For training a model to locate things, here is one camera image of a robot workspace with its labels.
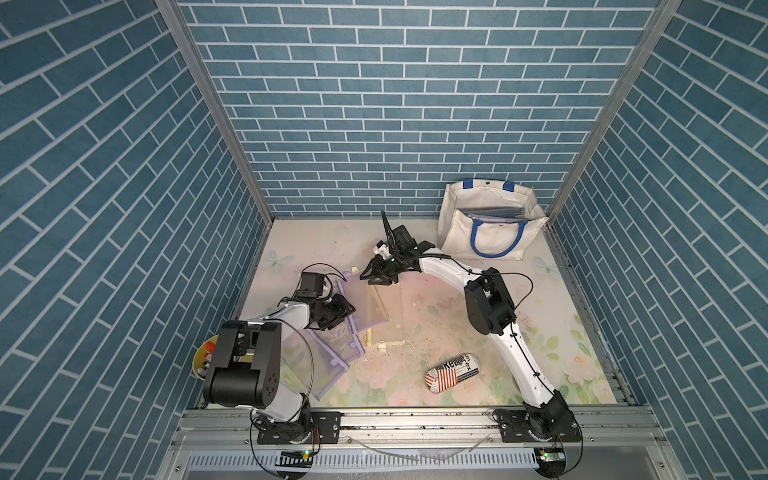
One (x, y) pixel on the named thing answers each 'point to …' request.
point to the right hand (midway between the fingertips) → (364, 280)
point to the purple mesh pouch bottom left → (316, 391)
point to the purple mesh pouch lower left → (316, 356)
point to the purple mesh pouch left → (365, 299)
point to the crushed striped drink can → (451, 373)
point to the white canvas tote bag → (487, 218)
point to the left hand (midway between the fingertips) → (357, 311)
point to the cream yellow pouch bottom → (390, 300)
